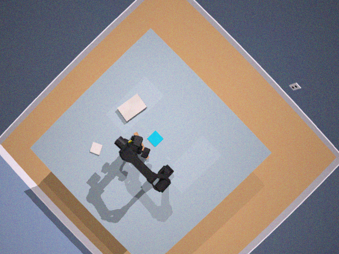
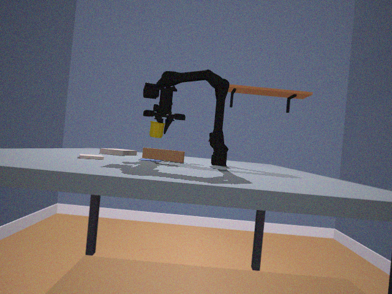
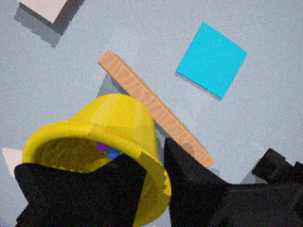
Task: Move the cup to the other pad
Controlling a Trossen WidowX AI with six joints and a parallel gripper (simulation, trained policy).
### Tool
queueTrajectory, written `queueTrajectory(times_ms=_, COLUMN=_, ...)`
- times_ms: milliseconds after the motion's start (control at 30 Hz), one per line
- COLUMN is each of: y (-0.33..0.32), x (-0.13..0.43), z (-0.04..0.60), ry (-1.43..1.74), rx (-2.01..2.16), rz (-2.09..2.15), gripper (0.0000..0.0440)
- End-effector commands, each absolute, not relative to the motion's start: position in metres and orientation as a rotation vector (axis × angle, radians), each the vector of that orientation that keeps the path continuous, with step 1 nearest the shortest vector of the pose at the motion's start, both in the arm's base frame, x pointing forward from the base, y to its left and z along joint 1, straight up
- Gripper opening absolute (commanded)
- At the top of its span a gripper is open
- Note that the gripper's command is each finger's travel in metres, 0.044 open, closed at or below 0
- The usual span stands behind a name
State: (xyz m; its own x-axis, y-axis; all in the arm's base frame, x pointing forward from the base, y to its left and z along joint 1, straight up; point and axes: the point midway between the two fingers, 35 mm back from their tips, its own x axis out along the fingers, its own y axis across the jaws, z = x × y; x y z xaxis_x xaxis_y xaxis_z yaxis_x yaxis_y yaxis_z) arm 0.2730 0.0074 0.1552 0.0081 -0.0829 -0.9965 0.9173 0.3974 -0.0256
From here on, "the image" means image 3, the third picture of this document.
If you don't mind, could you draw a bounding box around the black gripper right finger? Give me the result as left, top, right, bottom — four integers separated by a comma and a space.
163, 137, 303, 227

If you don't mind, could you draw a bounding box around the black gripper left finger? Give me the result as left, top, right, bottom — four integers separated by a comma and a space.
14, 152, 147, 227

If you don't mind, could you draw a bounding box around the blue marble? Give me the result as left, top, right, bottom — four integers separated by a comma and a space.
106, 148, 118, 159

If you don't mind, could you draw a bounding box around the tan flat bar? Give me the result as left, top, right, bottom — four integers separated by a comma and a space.
98, 50, 215, 169

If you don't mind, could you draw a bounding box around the yellow cup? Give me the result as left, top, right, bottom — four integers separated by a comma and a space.
22, 94, 171, 227

